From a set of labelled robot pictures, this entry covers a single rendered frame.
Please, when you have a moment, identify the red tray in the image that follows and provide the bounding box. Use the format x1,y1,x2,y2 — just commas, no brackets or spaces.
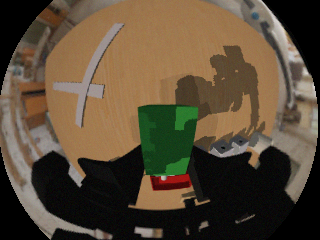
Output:
149,171,192,191

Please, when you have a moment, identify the grey flat bar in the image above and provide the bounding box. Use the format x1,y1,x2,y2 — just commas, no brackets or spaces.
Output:
52,81,104,99
76,23,125,128

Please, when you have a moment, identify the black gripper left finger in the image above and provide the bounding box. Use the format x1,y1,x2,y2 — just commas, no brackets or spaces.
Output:
77,144,145,207

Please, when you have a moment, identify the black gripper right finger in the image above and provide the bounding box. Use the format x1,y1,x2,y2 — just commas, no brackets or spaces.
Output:
187,145,252,203

